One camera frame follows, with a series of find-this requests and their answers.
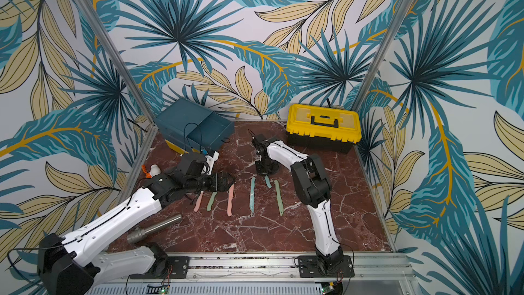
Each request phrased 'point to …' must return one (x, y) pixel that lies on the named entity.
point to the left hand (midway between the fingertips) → (225, 183)
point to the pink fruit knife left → (198, 201)
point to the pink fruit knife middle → (230, 201)
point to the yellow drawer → (175, 147)
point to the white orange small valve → (155, 170)
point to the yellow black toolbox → (327, 128)
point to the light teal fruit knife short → (268, 181)
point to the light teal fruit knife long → (252, 197)
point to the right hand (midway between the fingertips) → (266, 173)
